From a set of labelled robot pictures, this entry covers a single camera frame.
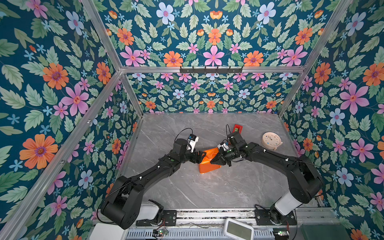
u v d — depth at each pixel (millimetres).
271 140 1012
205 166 820
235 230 673
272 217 657
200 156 768
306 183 452
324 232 673
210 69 916
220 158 737
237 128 1016
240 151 673
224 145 823
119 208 417
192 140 757
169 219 736
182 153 676
